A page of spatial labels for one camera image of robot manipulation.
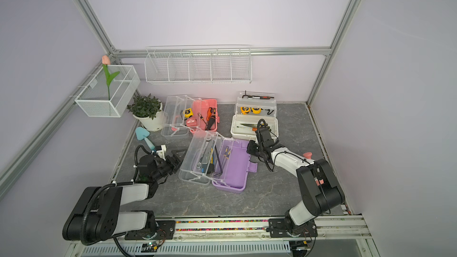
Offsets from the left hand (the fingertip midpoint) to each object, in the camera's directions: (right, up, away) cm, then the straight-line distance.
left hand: (187, 156), depth 87 cm
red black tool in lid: (+35, +32, +22) cm, 52 cm away
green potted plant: (-25, +25, +8) cm, 36 cm away
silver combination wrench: (+7, -2, -6) cm, 10 cm away
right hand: (+30, +4, +7) cm, 31 cm away
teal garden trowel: (-33, +10, +19) cm, 39 cm away
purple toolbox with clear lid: (+13, -1, -1) cm, 13 cm away
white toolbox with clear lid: (+33, +25, +19) cm, 46 cm away
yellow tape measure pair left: (+29, +23, +19) cm, 42 cm away
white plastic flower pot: (-26, +15, +19) cm, 35 cm away
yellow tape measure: (-4, +22, +17) cm, 29 cm away
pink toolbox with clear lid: (-10, +16, +13) cm, 23 cm away
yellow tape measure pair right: (+37, +23, +19) cm, 47 cm away
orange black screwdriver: (+8, +19, +25) cm, 32 cm away
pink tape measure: (-1, +17, +13) cm, 21 cm away
